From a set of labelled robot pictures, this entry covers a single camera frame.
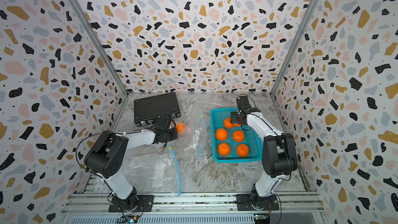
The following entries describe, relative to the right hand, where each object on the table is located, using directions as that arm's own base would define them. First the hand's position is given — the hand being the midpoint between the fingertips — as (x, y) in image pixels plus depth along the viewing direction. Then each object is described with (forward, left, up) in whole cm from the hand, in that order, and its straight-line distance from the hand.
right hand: (238, 117), depth 94 cm
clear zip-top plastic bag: (-29, +48, -10) cm, 57 cm away
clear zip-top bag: (-9, +29, -10) cm, 32 cm away
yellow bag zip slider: (-20, +38, -1) cm, 43 cm away
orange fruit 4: (-9, 0, -6) cm, 11 cm away
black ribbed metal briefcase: (+8, +60, -4) cm, 60 cm away
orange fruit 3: (-9, +10, -5) cm, 14 cm away
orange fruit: (-5, +35, -3) cm, 36 cm away
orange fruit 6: (-18, -2, -6) cm, 19 cm away
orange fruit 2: (0, +6, -6) cm, 9 cm away
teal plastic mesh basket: (-12, +4, -11) cm, 16 cm away
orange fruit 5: (-18, +9, -6) cm, 21 cm away
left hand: (-7, +37, -8) cm, 38 cm away
